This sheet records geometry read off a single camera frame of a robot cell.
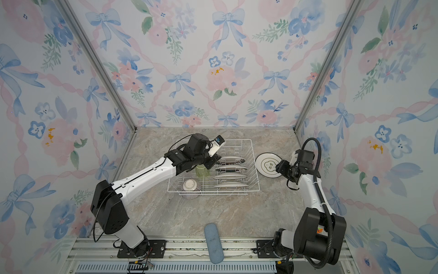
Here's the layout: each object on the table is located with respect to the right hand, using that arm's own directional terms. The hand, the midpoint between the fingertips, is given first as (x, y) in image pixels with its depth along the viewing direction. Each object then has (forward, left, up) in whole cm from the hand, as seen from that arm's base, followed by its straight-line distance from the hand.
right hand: (281, 167), depth 88 cm
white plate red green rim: (+6, +25, -3) cm, 26 cm away
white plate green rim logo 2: (-5, +26, -1) cm, 27 cm away
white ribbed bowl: (-11, +47, -5) cm, 48 cm away
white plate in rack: (-11, +27, +3) cm, 29 cm away
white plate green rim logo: (+9, +5, -10) cm, 14 cm away
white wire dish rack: (+18, +19, -6) cm, 27 cm away
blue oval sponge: (-34, +34, -8) cm, 48 cm away
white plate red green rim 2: (+1, +26, -3) cm, 26 cm away
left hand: (+1, +32, +11) cm, 34 cm away
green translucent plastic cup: (-1, +41, -3) cm, 41 cm away
